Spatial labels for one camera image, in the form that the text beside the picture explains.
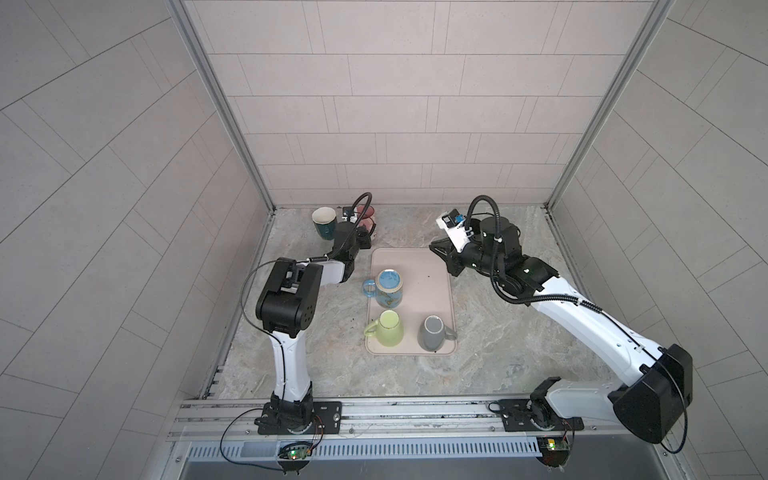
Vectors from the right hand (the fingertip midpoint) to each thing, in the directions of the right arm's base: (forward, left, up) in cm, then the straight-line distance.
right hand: (431, 246), depth 73 cm
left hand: (+25, +17, -15) cm, 33 cm away
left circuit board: (-37, +33, -22) cm, 54 cm away
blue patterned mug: (-2, +12, -15) cm, 19 cm away
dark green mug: (+26, +32, -15) cm, 45 cm away
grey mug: (-15, +1, -17) cm, 23 cm away
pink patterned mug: (+24, +18, -15) cm, 33 cm away
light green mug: (-13, +12, -17) cm, 25 cm away
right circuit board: (-40, -25, -28) cm, 55 cm away
